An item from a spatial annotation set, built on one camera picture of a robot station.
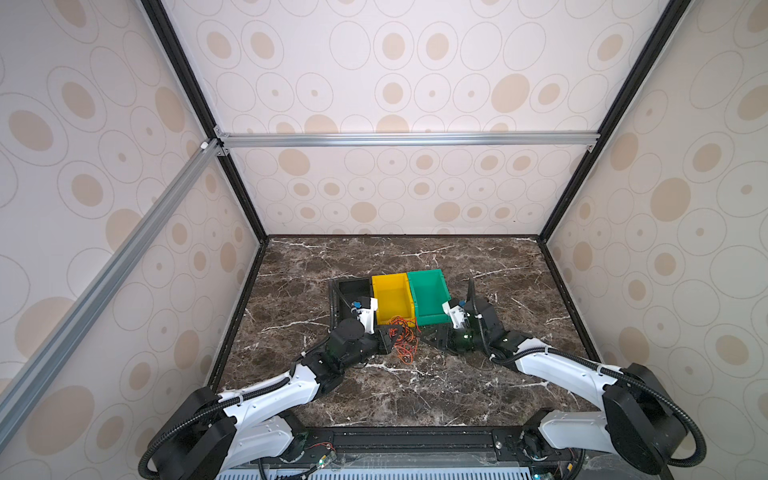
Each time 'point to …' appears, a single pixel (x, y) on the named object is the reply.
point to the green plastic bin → (431, 292)
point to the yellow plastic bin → (393, 297)
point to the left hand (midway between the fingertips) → (410, 328)
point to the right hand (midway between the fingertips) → (426, 340)
